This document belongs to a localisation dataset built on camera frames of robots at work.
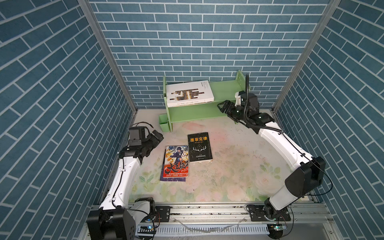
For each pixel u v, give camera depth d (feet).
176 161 2.92
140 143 1.96
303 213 2.49
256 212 2.41
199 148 3.16
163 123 3.36
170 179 2.77
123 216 1.24
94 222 1.21
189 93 2.84
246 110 1.93
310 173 1.41
